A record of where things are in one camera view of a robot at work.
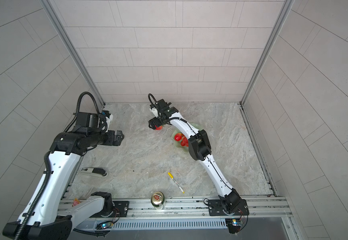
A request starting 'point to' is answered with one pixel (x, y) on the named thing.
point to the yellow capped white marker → (173, 179)
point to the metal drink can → (158, 200)
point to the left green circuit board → (106, 225)
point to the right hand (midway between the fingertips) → (156, 121)
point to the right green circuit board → (234, 225)
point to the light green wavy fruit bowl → (184, 148)
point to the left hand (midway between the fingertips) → (119, 132)
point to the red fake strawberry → (158, 128)
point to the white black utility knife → (94, 171)
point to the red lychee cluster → (181, 137)
